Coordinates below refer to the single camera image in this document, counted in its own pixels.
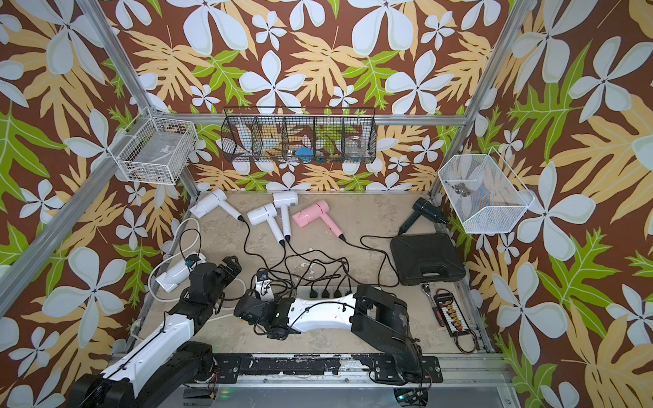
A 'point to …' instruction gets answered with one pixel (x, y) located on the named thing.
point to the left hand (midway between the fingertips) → (231, 261)
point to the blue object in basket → (304, 154)
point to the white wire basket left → (156, 148)
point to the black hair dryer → (426, 208)
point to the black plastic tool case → (426, 257)
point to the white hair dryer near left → (178, 273)
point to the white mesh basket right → (484, 194)
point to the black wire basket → (303, 134)
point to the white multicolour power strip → (324, 291)
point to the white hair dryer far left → (210, 201)
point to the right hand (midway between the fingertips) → (252, 303)
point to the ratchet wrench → (425, 287)
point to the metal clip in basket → (462, 189)
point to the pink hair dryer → (313, 212)
